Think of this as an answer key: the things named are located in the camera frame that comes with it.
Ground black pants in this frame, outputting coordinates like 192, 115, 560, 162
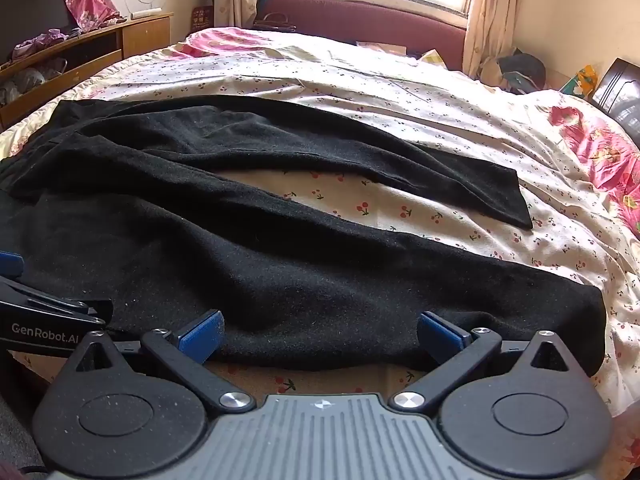
1, 96, 605, 375

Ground cherry print bed sheet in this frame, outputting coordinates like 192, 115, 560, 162
0, 27, 640, 417

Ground wooden tv cabinet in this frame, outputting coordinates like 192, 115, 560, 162
1, 11, 172, 129

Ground pink floral quilt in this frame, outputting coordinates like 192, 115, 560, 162
548, 103, 639, 237

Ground television with pink cloth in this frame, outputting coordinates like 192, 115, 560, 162
1, 0, 124, 63

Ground dark clothes pile in corner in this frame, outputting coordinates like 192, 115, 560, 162
480, 49, 547, 94

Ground colourful cartoon bag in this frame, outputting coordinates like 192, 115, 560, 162
560, 65, 599, 100

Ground dark wooden headboard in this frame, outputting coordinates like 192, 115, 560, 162
591, 58, 640, 148

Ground right beige curtain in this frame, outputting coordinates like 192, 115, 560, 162
462, 0, 518, 78

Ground maroon padded window bench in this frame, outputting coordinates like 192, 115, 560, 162
253, 0, 465, 70

